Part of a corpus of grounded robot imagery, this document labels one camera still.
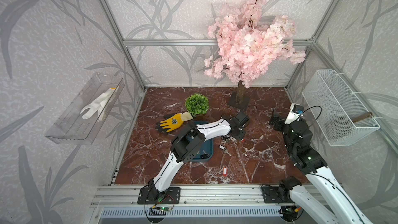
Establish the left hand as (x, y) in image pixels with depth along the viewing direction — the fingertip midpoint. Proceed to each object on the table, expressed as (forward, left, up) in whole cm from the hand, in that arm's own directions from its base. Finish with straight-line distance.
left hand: (240, 134), depth 93 cm
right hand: (-2, -15, +27) cm, 31 cm away
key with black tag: (-13, +22, -2) cm, 25 cm away
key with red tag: (-20, +11, -1) cm, 23 cm away
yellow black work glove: (+9, +44, -1) cm, 45 cm away
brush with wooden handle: (-7, -41, +22) cm, 47 cm away
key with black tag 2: (-9, +10, -1) cm, 13 cm away
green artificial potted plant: (+14, +27, +11) cm, 32 cm away
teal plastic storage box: (-11, +20, -1) cm, 23 cm away
